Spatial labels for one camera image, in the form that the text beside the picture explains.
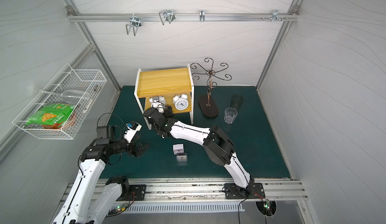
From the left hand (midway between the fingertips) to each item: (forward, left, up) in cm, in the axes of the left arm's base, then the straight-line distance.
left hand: (143, 140), depth 76 cm
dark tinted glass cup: (+30, -53, -2) cm, 61 cm away
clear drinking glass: (+26, -50, -12) cm, 58 cm away
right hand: (+19, -6, +4) cm, 20 cm away
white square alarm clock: (0, -17, -10) cm, 20 cm away
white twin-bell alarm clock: (+21, -18, +6) cm, 28 cm away
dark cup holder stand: (+35, -35, -13) cm, 51 cm away
